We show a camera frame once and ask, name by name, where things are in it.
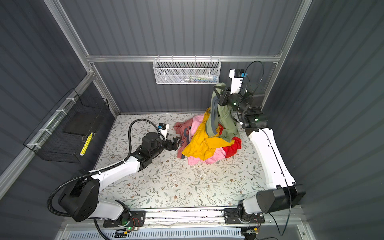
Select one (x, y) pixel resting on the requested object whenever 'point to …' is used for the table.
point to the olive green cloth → (221, 115)
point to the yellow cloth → (203, 145)
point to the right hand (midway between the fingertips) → (215, 88)
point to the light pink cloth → (217, 156)
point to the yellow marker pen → (86, 144)
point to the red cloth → (231, 151)
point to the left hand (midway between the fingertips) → (175, 135)
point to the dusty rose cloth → (183, 129)
